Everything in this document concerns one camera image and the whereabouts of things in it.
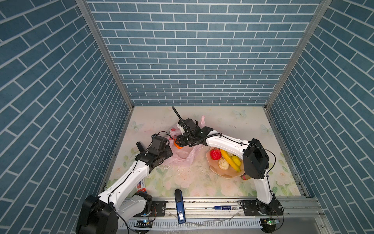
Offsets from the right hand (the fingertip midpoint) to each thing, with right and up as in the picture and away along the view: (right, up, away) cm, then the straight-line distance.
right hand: (176, 140), depth 87 cm
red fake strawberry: (+24, -8, -1) cm, 25 cm away
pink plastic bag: (+4, -12, +6) cm, 14 cm away
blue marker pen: (+28, -33, -13) cm, 45 cm away
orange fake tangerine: (+1, -3, -2) cm, 4 cm away
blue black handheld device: (+4, -31, -15) cm, 35 cm away
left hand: (-3, -6, -2) cm, 7 cm away
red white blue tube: (-18, -25, -7) cm, 32 cm away
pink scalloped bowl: (+32, -19, -2) cm, 37 cm away
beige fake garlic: (+28, -13, -3) cm, 31 cm away
